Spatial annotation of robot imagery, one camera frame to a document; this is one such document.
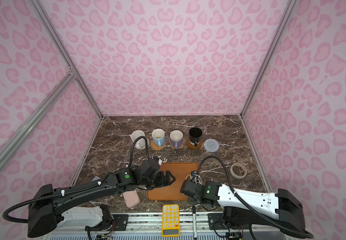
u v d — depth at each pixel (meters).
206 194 0.53
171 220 0.73
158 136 0.99
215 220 0.74
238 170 0.91
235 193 0.48
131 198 0.78
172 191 0.82
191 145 1.00
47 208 0.40
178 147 0.95
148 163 0.57
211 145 1.01
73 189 0.45
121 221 0.73
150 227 0.72
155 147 0.99
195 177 0.70
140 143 0.93
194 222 0.72
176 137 1.03
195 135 0.97
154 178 0.59
